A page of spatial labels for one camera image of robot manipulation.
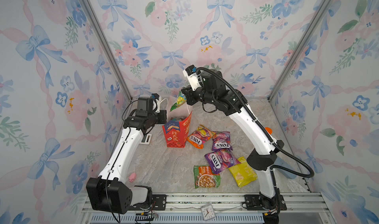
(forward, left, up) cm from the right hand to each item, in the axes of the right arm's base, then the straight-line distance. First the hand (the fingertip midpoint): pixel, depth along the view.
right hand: (182, 88), depth 66 cm
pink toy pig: (-27, +28, -40) cm, 56 cm away
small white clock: (-42, -12, -40) cm, 59 cm away
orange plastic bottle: (-1, -51, -32) cm, 60 cm away
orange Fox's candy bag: (-4, -8, -37) cm, 38 cm away
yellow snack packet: (-23, -33, -40) cm, 57 cm away
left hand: (-1, +10, -16) cm, 19 cm away
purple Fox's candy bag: (-4, -22, -38) cm, 45 cm away
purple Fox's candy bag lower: (-17, -21, -40) cm, 48 cm away
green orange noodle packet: (-26, -12, -42) cm, 50 cm away
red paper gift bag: (-6, +4, -25) cm, 26 cm away
